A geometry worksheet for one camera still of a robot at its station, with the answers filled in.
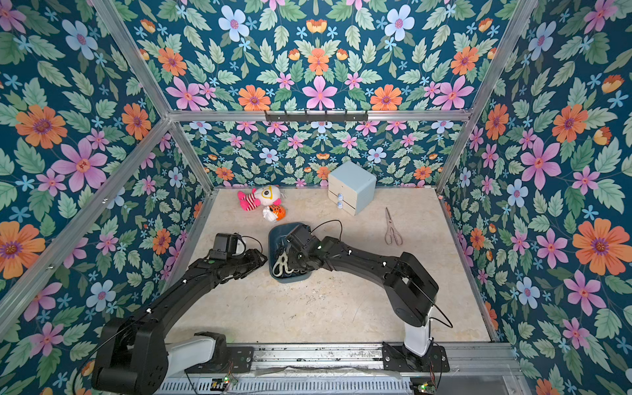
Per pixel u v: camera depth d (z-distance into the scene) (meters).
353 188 1.00
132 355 0.40
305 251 0.65
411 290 0.46
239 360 0.74
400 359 0.73
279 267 0.90
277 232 0.98
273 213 1.04
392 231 1.04
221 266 0.63
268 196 1.08
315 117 0.93
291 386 0.70
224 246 0.68
